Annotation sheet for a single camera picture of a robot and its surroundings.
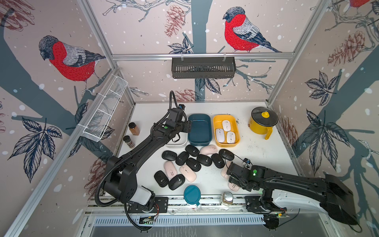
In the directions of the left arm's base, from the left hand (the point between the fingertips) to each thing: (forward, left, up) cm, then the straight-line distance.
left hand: (189, 119), depth 85 cm
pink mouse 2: (-23, +11, -17) cm, 31 cm away
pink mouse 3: (-25, +1, -19) cm, 31 cm away
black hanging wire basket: (+41, -9, +9) cm, 43 cm away
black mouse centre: (-20, -2, -18) cm, 27 cm away
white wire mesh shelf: (-1, +54, -1) cm, 54 cm away
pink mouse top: (-10, -12, -17) cm, 24 cm away
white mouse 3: (+8, -26, -18) cm, 33 cm away
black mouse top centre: (-11, -2, -17) cm, 21 cm away
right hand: (-28, -25, -19) cm, 42 cm away
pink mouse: (-32, -24, -18) cm, 44 cm away
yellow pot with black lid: (+10, -51, -13) cm, 53 cm away
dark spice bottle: (-7, +38, -10) cm, 40 cm away
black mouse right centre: (-18, -17, -17) cm, 30 cm away
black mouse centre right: (-17, -9, -17) cm, 26 cm away
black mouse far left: (-14, +13, -18) cm, 26 cm away
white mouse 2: (-1, -28, -18) cm, 33 cm away
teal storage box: (+2, -8, -19) cm, 21 cm away
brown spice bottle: (+2, +38, -13) cm, 40 cm away
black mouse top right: (-13, -23, -19) cm, 33 cm away
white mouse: (0, -21, -17) cm, 27 cm away
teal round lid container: (-37, -2, -13) cm, 39 cm away
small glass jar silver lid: (-39, -18, -9) cm, 44 cm away
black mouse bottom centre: (-30, +7, -18) cm, 35 cm away
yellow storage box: (+10, -20, -18) cm, 29 cm away
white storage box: (-15, +4, +3) cm, 16 cm away
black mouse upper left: (-16, +5, -18) cm, 25 cm away
